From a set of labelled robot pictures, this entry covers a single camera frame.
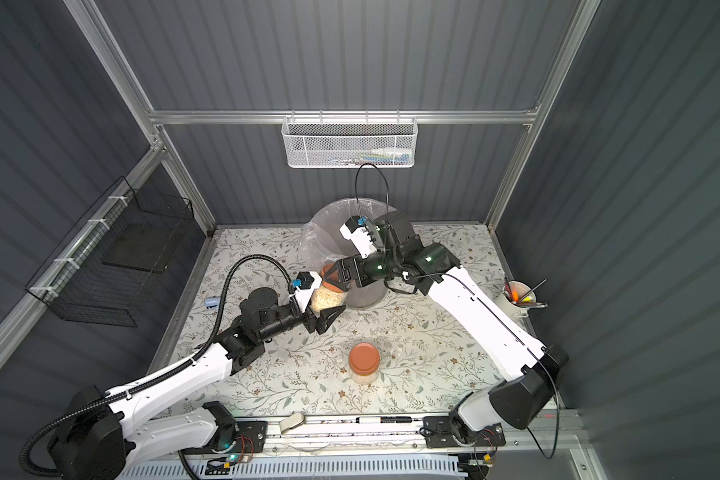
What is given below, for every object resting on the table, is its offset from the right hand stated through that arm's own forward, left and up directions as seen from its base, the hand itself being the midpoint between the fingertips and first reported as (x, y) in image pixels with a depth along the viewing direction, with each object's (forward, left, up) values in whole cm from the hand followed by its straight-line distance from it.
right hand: (342, 272), depth 67 cm
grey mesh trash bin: (+10, -6, -26) cm, 28 cm away
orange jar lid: (-3, +1, +3) cm, 5 cm away
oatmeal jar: (-3, +4, -5) cm, 7 cm away
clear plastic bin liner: (+16, +7, -6) cm, 18 cm away
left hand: (-2, +2, -8) cm, 9 cm away
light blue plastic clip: (+9, +45, -30) cm, 55 cm away
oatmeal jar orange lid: (-11, -5, -23) cm, 26 cm away
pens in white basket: (+43, -11, +3) cm, 44 cm away
